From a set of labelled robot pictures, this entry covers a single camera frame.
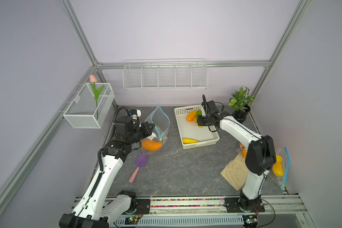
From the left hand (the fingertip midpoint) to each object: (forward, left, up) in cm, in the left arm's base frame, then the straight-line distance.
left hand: (155, 125), depth 72 cm
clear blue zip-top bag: (-8, -78, -24) cm, 82 cm away
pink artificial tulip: (+23, +34, +5) cm, 41 cm away
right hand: (+14, -27, -14) cm, 33 cm away
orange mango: (+1, +6, -22) cm, 23 cm away
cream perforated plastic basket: (+9, -23, -27) cm, 36 cm away
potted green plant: (+16, -52, -3) cm, 54 cm away
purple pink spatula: (-5, +13, -30) cm, 33 cm away
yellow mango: (-19, -68, -23) cm, 74 cm away
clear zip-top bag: (+11, -1, -7) cm, 13 cm away
